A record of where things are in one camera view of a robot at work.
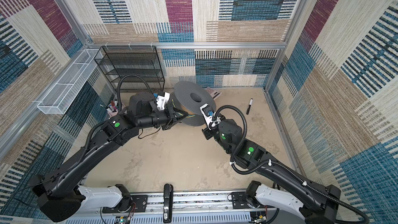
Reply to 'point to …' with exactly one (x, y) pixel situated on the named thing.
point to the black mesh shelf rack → (118, 61)
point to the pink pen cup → (113, 110)
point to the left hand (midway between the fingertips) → (189, 111)
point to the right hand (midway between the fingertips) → (207, 116)
